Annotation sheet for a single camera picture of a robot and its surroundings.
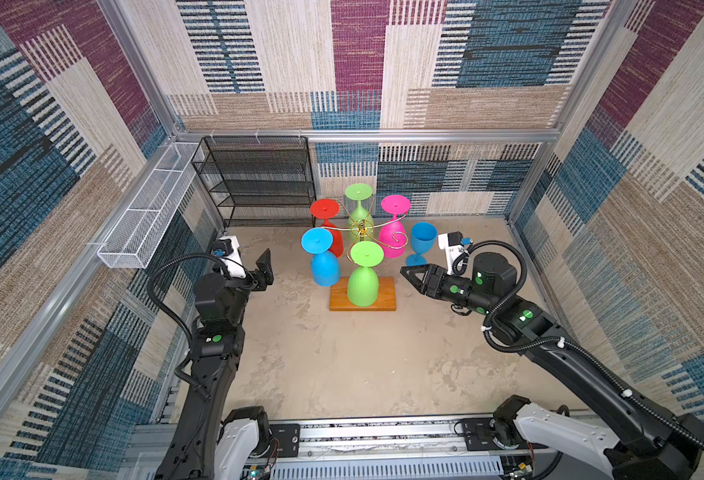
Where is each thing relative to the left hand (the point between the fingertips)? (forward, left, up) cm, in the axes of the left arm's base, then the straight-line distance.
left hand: (253, 246), depth 72 cm
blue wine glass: (-1, -17, -6) cm, 18 cm away
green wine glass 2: (-8, -26, -7) cm, 28 cm away
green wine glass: (+17, -26, +2) cm, 31 cm away
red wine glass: (+10, -17, +2) cm, 20 cm away
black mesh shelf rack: (+43, +10, -14) cm, 47 cm away
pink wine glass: (+11, -35, +3) cm, 36 cm away
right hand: (-9, -35, -1) cm, 36 cm away
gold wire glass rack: (+5, -27, 0) cm, 28 cm away
